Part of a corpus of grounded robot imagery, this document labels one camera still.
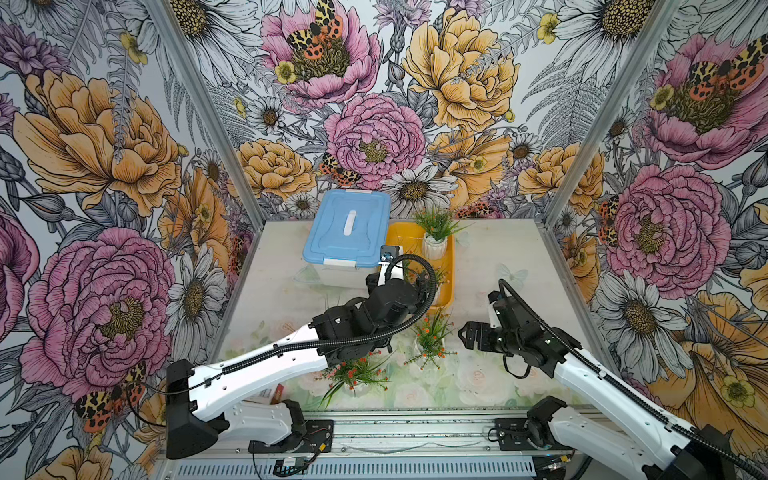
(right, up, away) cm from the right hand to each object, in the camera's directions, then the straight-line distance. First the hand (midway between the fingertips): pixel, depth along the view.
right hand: (475, 342), depth 80 cm
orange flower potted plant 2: (-6, +34, +26) cm, 43 cm away
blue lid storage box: (-37, +27, +13) cm, 47 cm away
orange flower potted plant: (-12, +3, -5) cm, 14 cm away
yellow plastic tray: (-16, +30, +34) cm, 48 cm away
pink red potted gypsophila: (-30, -4, -12) cm, 32 cm away
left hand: (-19, +17, -12) cm, 28 cm away
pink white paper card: (-51, -13, -2) cm, 53 cm away
